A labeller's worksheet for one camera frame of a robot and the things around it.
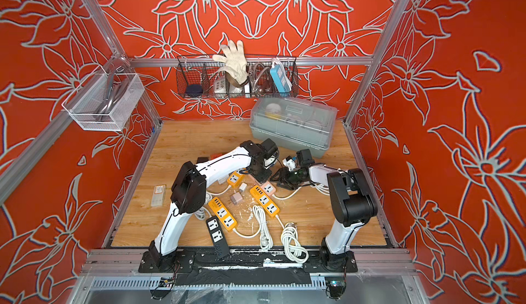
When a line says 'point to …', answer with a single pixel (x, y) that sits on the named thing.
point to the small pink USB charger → (236, 198)
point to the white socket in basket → (220, 85)
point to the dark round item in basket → (194, 89)
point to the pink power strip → (267, 187)
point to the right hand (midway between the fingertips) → (271, 181)
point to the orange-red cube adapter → (214, 156)
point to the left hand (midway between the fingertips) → (263, 175)
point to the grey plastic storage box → (297, 124)
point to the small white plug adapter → (242, 187)
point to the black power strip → (219, 236)
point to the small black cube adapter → (201, 159)
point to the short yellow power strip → (234, 179)
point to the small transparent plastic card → (159, 196)
